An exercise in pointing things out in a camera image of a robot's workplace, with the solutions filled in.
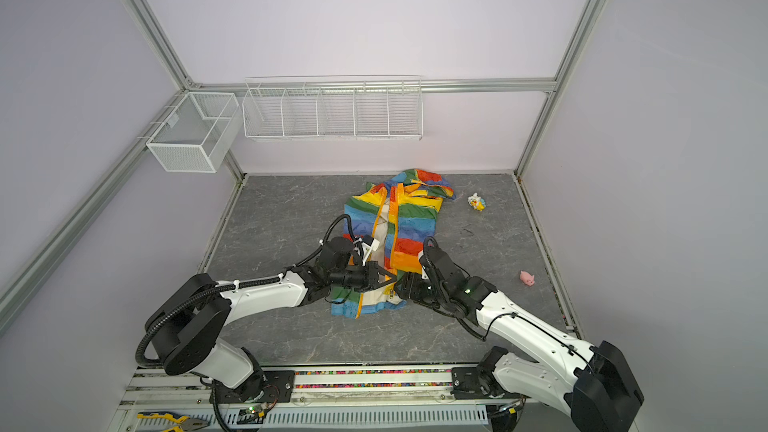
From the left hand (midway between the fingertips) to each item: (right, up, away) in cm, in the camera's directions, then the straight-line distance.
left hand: (396, 284), depth 79 cm
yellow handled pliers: (-49, -29, -10) cm, 58 cm away
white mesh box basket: (-67, +44, +21) cm, 83 cm away
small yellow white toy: (+30, +22, +30) cm, 47 cm away
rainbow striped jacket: (+1, +17, +27) cm, 32 cm away
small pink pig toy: (+40, -1, +12) cm, 42 cm away
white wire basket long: (-21, +53, +20) cm, 61 cm away
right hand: (+1, -2, 0) cm, 2 cm away
